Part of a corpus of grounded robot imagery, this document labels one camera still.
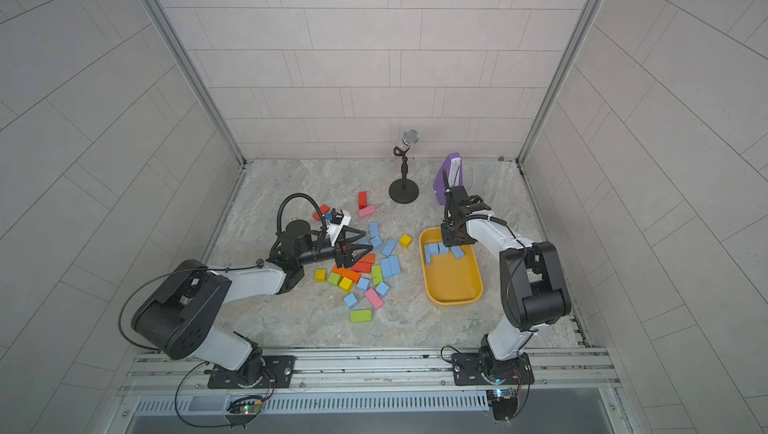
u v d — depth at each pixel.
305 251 0.69
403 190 1.06
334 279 0.85
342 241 0.73
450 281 0.84
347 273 0.86
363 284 0.84
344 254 0.72
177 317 0.43
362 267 0.86
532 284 0.46
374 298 0.82
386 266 0.89
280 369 0.71
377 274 0.87
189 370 0.71
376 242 0.91
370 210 1.02
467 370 0.71
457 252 0.90
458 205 0.72
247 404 0.65
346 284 0.83
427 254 0.89
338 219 0.71
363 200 1.04
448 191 0.74
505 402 0.68
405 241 0.93
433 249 0.89
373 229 0.96
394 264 0.89
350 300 0.81
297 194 0.67
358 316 0.79
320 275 0.85
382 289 0.83
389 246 0.92
